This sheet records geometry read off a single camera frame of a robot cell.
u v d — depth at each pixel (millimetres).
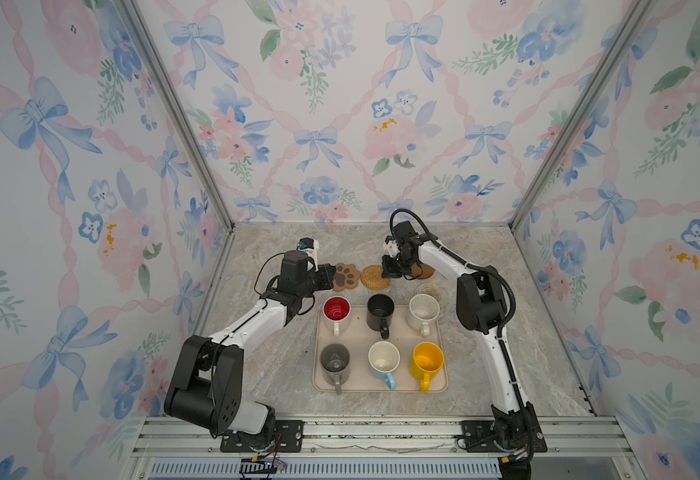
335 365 821
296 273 671
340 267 1070
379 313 919
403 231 899
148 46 733
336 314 933
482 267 652
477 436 734
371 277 1036
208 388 435
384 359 852
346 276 1038
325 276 770
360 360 854
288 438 736
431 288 1012
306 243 779
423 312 931
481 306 646
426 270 782
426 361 850
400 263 918
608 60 762
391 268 938
